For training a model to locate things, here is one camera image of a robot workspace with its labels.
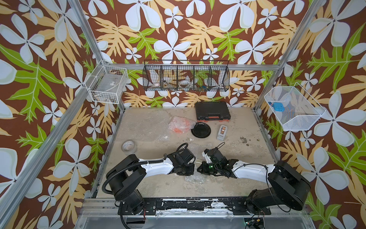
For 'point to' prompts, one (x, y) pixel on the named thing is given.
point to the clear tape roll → (128, 147)
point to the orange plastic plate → (180, 125)
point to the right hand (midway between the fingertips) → (195, 170)
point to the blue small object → (278, 106)
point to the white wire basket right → (301, 111)
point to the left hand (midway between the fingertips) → (194, 170)
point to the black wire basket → (186, 75)
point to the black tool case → (206, 111)
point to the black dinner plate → (201, 130)
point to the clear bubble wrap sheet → (181, 124)
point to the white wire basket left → (107, 83)
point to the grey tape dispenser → (222, 132)
